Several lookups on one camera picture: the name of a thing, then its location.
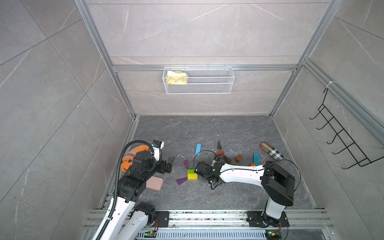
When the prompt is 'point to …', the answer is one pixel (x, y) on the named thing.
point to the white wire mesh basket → (198, 80)
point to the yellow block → (192, 177)
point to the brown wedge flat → (226, 160)
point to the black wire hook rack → (345, 139)
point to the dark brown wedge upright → (219, 145)
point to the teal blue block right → (256, 159)
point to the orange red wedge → (220, 153)
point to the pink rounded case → (155, 183)
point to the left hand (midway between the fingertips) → (165, 153)
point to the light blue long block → (198, 149)
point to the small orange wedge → (239, 158)
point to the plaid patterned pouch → (271, 151)
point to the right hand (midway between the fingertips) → (208, 178)
